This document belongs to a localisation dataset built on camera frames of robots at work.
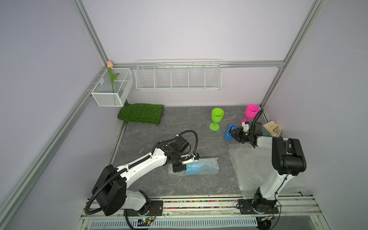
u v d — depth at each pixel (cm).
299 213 73
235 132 90
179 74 100
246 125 94
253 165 87
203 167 81
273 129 106
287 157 51
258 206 68
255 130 80
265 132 103
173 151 59
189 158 69
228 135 99
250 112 96
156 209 73
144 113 112
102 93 79
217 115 94
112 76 91
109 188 41
